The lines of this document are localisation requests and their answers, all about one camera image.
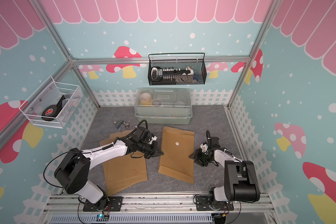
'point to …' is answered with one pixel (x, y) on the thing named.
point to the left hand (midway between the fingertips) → (163, 155)
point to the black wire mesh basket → (198, 74)
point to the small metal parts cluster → (126, 124)
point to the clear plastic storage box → (163, 106)
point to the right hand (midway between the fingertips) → (191, 157)
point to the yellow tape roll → (145, 99)
